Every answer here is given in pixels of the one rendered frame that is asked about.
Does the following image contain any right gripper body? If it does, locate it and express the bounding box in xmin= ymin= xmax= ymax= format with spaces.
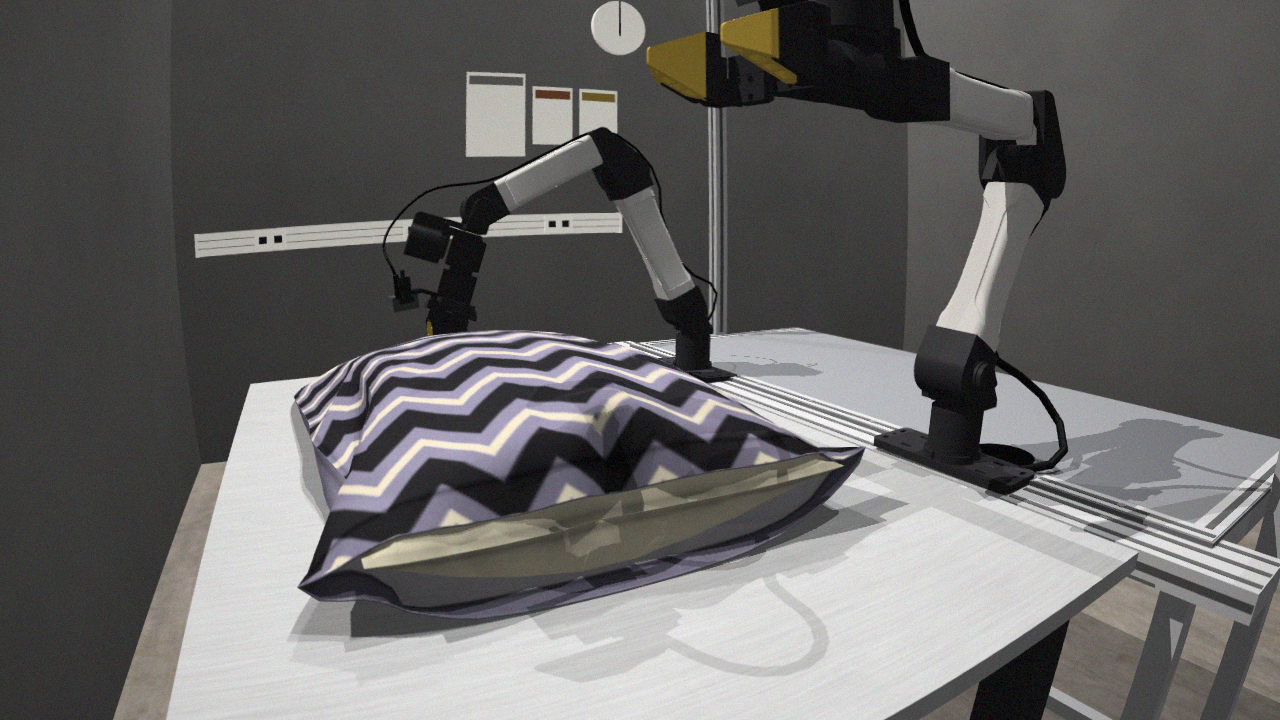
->
xmin=424 ymin=269 xmax=477 ymax=334

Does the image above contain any cream pillow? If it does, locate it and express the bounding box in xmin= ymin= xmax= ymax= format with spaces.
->
xmin=361 ymin=454 xmax=844 ymax=577

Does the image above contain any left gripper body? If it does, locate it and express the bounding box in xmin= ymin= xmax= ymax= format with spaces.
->
xmin=660 ymin=0 xmax=847 ymax=108

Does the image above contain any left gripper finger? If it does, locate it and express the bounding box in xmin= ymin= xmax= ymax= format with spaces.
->
xmin=646 ymin=31 xmax=707 ymax=101
xmin=721 ymin=8 xmax=797 ymax=85

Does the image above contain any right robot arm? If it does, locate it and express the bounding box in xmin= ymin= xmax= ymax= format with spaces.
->
xmin=403 ymin=127 xmax=737 ymax=383

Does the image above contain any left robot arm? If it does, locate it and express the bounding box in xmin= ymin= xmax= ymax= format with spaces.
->
xmin=817 ymin=0 xmax=1066 ymax=495

